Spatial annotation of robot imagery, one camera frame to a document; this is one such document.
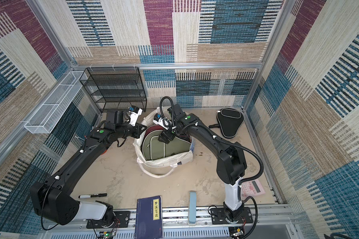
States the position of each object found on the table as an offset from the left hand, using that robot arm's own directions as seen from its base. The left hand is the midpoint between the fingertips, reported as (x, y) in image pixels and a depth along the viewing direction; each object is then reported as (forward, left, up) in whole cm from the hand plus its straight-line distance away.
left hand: (147, 127), depth 79 cm
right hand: (+1, -10, -8) cm, 13 cm away
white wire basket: (-1, +46, +9) cm, 47 cm away
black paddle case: (+21, -53, -21) cm, 61 cm away
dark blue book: (-37, -1, -25) cm, 45 cm away
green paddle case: (-6, -3, -11) cm, 13 cm away
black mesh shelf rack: (+41, +28, -2) cm, 49 cm away
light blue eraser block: (-34, -22, -22) cm, 46 cm away
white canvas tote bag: (-19, -6, -8) cm, 21 cm away
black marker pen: (-27, +30, -24) cm, 46 cm away
